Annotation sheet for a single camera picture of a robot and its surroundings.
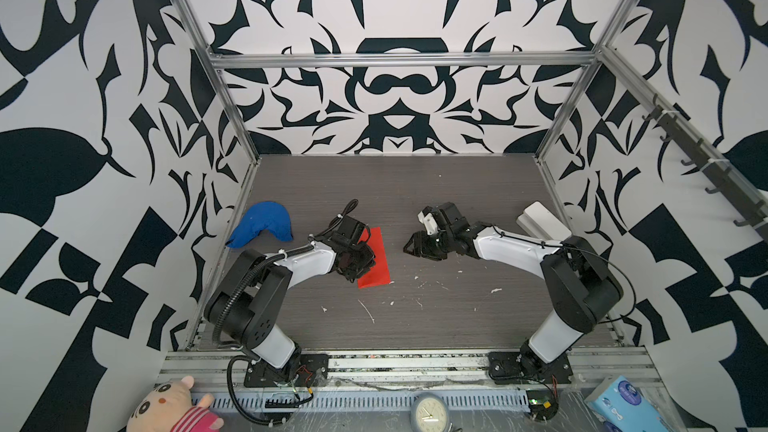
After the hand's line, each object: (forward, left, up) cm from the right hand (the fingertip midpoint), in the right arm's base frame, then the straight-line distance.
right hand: (410, 248), depth 88 cm
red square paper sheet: (-4, +9, -8) cm, 13 cm away
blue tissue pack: (-37, -44, -3) cm, 58 cm away
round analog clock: (-38, -2, -2) cm, 38 cm away
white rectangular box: (+9, -41, -2) cm, 42 cm away
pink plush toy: (-37, +52, +3) cm, 64 cm away
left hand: (-1, +9, -4) cm, 10 cm away
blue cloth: (+14, +49, -3) cm, 51 cm away
